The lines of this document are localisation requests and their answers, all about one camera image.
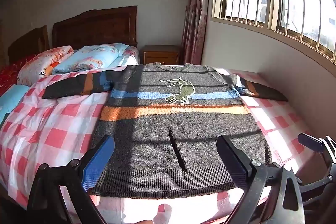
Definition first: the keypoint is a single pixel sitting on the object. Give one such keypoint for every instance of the red white checkered bed sheet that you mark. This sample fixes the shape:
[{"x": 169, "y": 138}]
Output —
[{"x": 52, "y": 132}]

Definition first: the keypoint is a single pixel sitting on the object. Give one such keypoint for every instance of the pink orange floral pillow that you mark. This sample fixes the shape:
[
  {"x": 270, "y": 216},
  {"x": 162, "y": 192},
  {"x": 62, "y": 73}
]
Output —
[{"x": 42, "y": 64}]

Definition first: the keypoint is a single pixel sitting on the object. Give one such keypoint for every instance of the light wooden headboard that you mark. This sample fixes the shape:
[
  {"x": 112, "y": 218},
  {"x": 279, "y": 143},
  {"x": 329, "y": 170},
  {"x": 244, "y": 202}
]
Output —
[{"x": 27, "y": 44}]

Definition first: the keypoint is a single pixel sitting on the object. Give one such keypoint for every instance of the red patterned blanket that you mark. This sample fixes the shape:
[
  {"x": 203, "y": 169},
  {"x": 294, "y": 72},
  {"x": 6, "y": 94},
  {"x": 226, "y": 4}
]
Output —
[{"x": 10, "y": 74}]

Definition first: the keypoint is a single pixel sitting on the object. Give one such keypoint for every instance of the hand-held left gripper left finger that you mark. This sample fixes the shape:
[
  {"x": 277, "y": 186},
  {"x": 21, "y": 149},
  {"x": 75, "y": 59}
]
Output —
[{"x": 97, "y": 165}]

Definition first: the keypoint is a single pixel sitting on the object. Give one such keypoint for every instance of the grey striped crocodile sweater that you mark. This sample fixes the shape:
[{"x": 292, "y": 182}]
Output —
[{"x": 168, "y": 119}]

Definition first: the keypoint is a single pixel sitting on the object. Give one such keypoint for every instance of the wooden nightstand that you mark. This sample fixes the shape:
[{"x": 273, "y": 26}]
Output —
[{"x": 161, "y": 54}]

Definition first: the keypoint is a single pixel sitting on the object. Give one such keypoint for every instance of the dark wooden headboard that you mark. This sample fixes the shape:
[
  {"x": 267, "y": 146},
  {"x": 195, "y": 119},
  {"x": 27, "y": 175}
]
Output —
[{"x": 97, "y": 27}]

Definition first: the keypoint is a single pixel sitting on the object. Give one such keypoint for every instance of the light blue cloth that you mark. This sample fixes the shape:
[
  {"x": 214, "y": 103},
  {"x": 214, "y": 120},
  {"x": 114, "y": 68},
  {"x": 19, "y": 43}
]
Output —
[{"x": 9, "y": 103}]

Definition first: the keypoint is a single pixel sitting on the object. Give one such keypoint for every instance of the pink floral curtain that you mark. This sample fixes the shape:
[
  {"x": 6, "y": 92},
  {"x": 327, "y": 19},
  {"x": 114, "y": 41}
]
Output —
[{"x": 195, "y": 11}]

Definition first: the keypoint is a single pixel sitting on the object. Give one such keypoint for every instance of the blue floral pillow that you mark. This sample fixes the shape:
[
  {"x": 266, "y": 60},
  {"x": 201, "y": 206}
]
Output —
[{"x": 92, "y": 57}]

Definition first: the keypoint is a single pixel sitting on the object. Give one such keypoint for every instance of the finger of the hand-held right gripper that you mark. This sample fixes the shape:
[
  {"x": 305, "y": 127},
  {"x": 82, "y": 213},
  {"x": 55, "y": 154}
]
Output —
[{"x": 311, "y": 142}]

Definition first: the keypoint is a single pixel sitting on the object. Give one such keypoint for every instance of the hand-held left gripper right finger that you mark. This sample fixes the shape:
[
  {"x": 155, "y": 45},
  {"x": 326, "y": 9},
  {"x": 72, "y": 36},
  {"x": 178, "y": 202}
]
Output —
[{"x": 232, "y": 158}]

